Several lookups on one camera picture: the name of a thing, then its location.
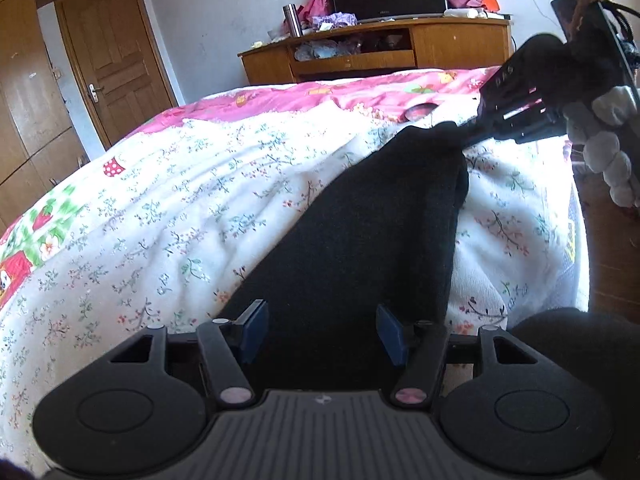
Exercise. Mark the light blue cloth pile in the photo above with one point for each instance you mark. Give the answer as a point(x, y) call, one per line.
point(320, 50)

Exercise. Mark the wooden wardrobe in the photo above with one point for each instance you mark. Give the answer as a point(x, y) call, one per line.
point(30, 90)

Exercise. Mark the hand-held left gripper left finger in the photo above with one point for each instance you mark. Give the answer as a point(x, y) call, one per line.
point(255, 330)

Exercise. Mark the floral printed blanket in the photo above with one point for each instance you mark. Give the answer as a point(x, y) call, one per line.
point(175, 200)

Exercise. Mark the wooden television cabinet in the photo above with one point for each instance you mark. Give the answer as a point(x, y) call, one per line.
point(380, 52)

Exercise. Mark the steel thermos flask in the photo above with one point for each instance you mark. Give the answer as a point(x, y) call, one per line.
point(292, 21)

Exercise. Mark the purple crumpled cloth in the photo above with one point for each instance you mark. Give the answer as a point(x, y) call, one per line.
point(334, 21)

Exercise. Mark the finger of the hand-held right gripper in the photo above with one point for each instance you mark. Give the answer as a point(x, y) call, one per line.
point(520, 127)
point(505, 102)

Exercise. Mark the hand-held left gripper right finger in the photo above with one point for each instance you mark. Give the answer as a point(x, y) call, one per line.
point(392, 335)

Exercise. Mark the black pants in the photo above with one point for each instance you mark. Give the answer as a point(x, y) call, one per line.
point(380, 240)

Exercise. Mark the wooden door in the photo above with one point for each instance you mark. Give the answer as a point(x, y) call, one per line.
point(110, 60)

